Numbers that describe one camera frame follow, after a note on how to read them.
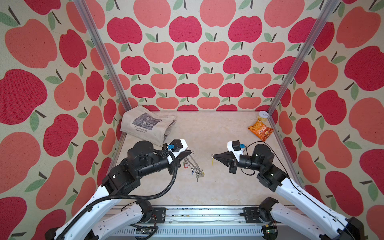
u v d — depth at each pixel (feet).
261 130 3.43
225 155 2.06
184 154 1.54
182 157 1.79
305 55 2.82
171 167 1.61
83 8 2.29
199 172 2.02
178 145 1.43
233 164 1.92
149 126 3.33
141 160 1.36
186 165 2.40
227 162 2.02
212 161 2.17
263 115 3.66
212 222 2.41
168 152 1.43
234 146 1.82
